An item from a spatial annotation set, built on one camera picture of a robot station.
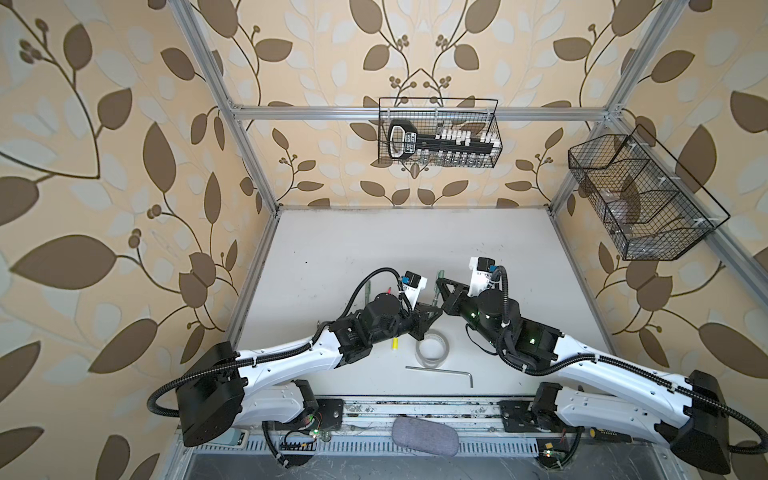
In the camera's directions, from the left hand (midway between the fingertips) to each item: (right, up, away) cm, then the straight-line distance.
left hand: (444, 310), depth 71 cm
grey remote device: (-48, -28, -4) cm, 56 cm away
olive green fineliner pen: (-2, +5, 0) cm, 5 cm away
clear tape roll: (-1, -15, +14) cm, 20 cm away
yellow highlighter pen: (-12, -13, +15) cm, 23 cm away
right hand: (-1, +6, 0) cm, 6 cm away
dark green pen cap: (-1, +9, +1) cm, 9 cm away
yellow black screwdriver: (+36, -29, -2) cm, 46 cm away
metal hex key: (+2, -20, +11) cm, 22 cm away
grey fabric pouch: (-5, -29, -2) cm, 30 cm away
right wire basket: (+51, +25, +2) cm, 57 cm away
